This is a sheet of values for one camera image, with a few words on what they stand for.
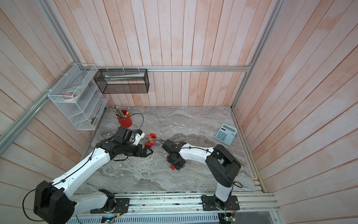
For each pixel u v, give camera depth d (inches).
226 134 39.7
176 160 29.2
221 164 18.7
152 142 37.9
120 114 39.2
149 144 37.9
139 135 28.9
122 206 28.8
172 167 34.0
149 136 38.4
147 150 27.8
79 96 29.3
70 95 29.0
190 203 29.7
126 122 39.9
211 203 28.9
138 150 27.1
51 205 15.2
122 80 41.1
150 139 38.5
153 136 39.0
